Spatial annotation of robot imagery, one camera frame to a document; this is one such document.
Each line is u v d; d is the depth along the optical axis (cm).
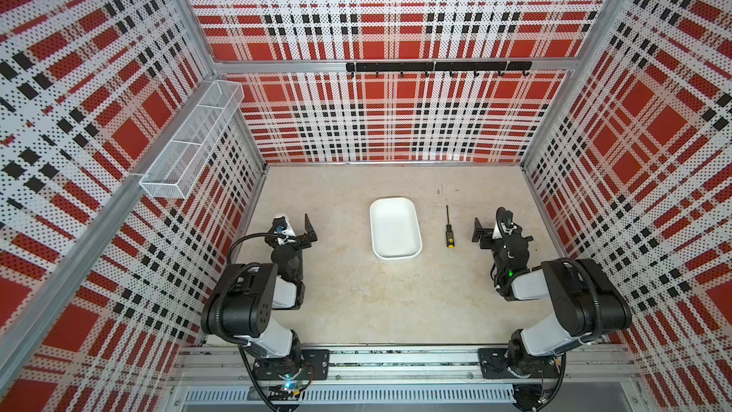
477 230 85
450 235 99
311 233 82
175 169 91
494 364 73
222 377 73
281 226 74
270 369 68
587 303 44
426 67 89
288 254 69
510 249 69
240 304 46
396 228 96
